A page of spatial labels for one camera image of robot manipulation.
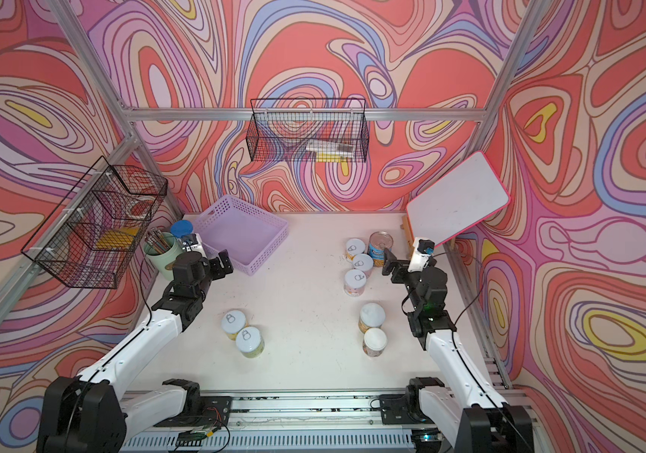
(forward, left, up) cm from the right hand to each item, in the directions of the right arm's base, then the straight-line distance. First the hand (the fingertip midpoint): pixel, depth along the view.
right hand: (401, 255), depth 81 cm
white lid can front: (+1, +13, -16) cm, 20 cm away
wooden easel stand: (+20, -10, -15) cm, 27 cm away
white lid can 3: (-20, +9, -14) cm, 26 cm away
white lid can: (+8, +8, -15) cm, 19 cm away
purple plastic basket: (+24, +56, -16) cm, 63 cm away
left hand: (+4, +56, -1) cm, 56 cm away
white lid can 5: (-18, +45, -15) cm, 51 cm away
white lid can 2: (-13, +9, -12) cm, 20 cm away
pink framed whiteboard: (+36, -37, -8) cm, 52 cm away
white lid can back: (+15, +12, -14) cm, 24 cm away
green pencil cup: (+11, +77, -6) cm, 78 cm away
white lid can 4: (-12, +51, -15) cm, 55 cm away
